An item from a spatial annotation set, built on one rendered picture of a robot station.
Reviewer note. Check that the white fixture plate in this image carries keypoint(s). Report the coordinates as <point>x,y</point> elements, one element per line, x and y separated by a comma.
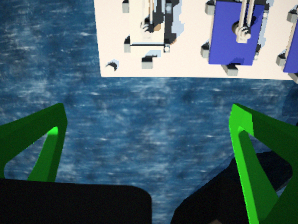
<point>188,28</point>

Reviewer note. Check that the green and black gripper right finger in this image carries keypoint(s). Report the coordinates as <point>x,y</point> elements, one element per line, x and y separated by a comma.
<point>259,194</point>

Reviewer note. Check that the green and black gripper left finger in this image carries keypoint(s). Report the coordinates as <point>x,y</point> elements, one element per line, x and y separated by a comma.
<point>17,135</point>

